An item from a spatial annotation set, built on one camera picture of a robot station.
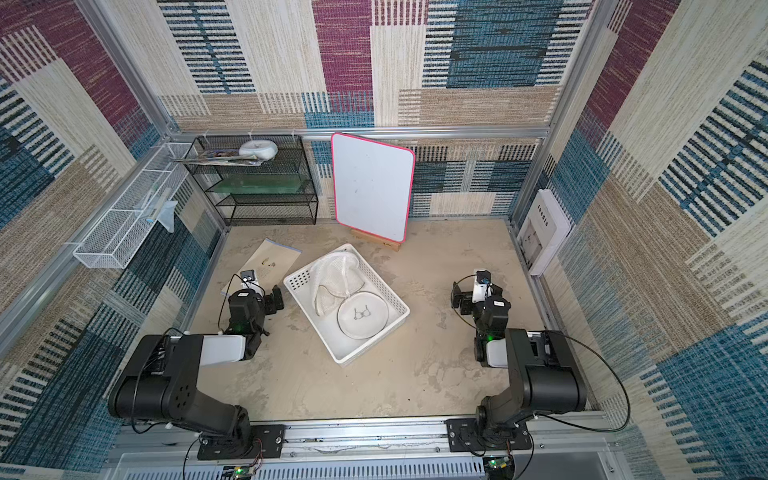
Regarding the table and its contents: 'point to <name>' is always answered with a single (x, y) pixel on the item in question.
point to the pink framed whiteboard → (373, 186)
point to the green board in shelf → (259, 184)
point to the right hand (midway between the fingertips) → (473, 278)
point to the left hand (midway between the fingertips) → (259, 288)
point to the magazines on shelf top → (224, 157)
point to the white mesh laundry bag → (338, 288)
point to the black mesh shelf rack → (262, 209)
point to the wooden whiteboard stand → (386, 243)
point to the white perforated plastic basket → (342, 347)
